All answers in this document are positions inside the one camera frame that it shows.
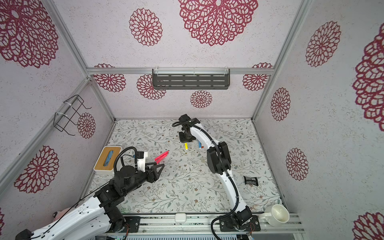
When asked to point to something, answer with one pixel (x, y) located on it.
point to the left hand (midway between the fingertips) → (160, 166)
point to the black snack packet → (251, 180)
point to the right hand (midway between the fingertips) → (184, 137)
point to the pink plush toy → (58, 215)
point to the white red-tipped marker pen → (202, 147)
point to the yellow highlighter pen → (186, 146)
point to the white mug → (276, 214)
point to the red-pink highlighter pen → (160, 157)
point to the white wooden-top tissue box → (107, 159)
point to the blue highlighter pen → (199, 145)
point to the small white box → (180, 217)
